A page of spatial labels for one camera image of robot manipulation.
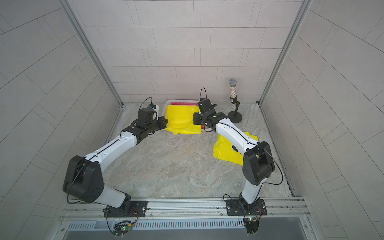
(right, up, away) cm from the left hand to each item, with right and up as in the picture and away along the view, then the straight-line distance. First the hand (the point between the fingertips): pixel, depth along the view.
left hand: (170, 118), depth 86 cm
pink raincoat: (+19, -4, -13) cm, 23 cm away
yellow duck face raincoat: (+32, -19, +3) cm, 37 cm away
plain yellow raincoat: (+6, -1, 0) cm, 6 cm away
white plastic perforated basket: (-5, +11, +18) cm, 22 cm away
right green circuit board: (+40, -48, -20) cm, 66 cm away
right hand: (+14, +1, 0) cm, 14 cm away
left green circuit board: (-18, -49, -21) cm, 56 cm away
